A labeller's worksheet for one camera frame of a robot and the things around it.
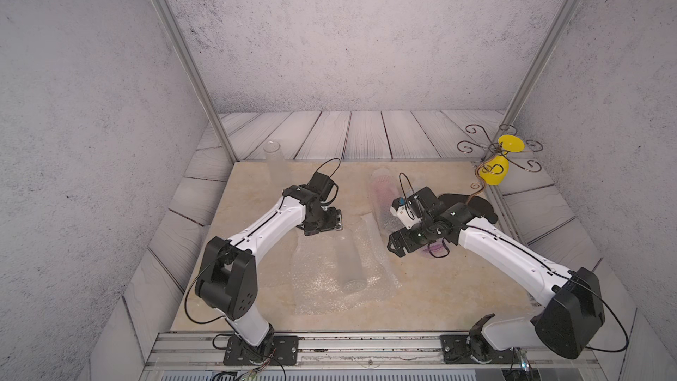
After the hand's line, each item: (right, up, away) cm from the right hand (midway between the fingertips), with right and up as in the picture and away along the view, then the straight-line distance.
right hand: (402, 241), depth 79 cm
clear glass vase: (-45, +26, +27) cm, 58 cm away
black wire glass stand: (+28, +32, +7) cm, 43 cm away
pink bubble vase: (-2, +15, +23) cm, 27 cm away
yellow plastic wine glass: (+31, +22, +7) cm, 38 cm away
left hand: (-20, +3, +6) cm, 21 cm away
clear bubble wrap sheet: (-19, -11, +7) cm, 23 cm away
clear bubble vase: (-15, -10, +8) cm, 20 cm away
